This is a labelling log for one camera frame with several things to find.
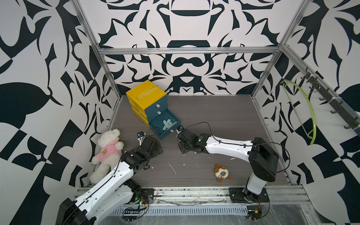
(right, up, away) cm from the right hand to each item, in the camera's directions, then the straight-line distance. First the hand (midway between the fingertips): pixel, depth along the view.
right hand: (181, 142), depth 86 cm
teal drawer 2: (-17, +9, +13) cm, 23 cm away
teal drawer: (-17, +21, +1) cm, 27 cm away
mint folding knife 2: (-11, +7, +13) cm, 19 cm away
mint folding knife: (-9, +10, +16) cm, 21 cm away
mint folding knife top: (-11, +9, +15) cm, 21 cm away
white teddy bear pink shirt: (-40, -7, -6) cm, 41 cm away
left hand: (-17, -1, -4) cm, 17 cm away
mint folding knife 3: (-8, +8, +13) cm, 17 cm away
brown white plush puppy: (+23, -15, -7) cm, 28 cm away
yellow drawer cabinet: (-24, +29, +6) cm, 38 cm away
